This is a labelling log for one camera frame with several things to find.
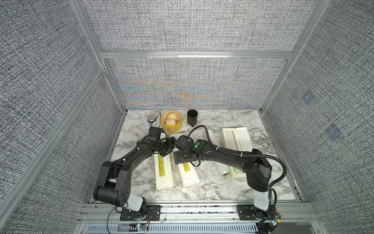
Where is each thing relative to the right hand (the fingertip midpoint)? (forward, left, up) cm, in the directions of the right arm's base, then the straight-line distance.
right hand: (181, 154), depth 84 cm
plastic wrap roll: (-9, -25, -6) cm, 27 cm away
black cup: (+30, -7, -2) cm, 31 cm away
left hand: (+6, +1, 0) cm, 6 cm away
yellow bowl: (+29, +8, -5) cm, 30 cm away
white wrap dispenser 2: (-9, -4, 0) cm, 10 cm away
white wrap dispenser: (-13, +9, -3) cm, 16 cm away
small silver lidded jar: (+34, +24, -8) cm, 42 cm away
